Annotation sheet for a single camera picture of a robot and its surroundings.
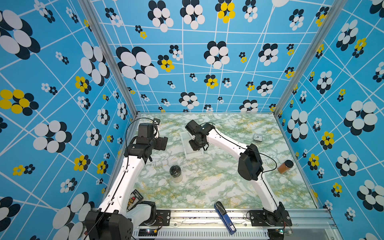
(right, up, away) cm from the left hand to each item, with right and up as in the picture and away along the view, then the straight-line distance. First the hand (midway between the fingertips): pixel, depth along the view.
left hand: (156, 136), depth 80 cm
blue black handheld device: (+36, -39, -8) cm, 53 cm away
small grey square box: (+64, -2, +23) cm, 68 cm away
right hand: (+22, -7, +14) cm, 27 cm away
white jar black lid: (+11, -19, -1) cm, 21 cm away
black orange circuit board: (-11, -33, -1) cm, 34 cm away
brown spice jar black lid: (+72, -18, +3) cm, 74 cm away
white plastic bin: (+17, -12, +14) cm, 25 cm away
